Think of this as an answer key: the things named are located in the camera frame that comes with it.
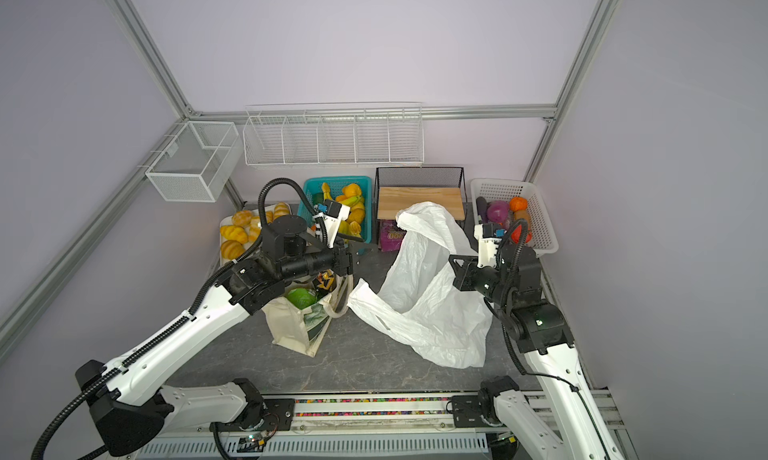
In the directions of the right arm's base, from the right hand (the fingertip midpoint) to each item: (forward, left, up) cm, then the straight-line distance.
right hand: (452, 259), depth 68 cm
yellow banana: (+40, +31, -21) cm, 55 cm away
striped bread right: (+42, +59, -26) cm, 77 cm away
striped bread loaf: (+32, +66, -27) cm, 78 cm away
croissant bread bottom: (+21, +71, -25) cm, 78 cm away
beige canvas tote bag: (-10, +38, -16) cm, 42 cm away
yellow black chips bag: (+2, +33, -14) cm, 35 cm away
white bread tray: (+37, +79, -28) cm, 92 cm away
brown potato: (+38, -34, -26) cm, 57 cm away
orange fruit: (+45, +30, -19) cm, 57 cm away
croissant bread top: (+36, +72, -25) cm, 84 cm away
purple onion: (+36, -23, -22) cm, 49 cm away
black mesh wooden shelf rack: (+38, +13, -13) cm, 42 cm away
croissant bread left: (+30, +73, -26) cm, 83 cm away
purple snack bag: (+25, +15, -23) cm, 37 cm away
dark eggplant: (+41, -19, -25) cm, 51 cm away
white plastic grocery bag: (-9, +7, -2) cm, 12 cm away
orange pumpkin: (+41, -33, -24) cm, 58 cm away
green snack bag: (-2, +38, -14) cm, 40 cm away
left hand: (0, +19, +4) cm, 19 cm away
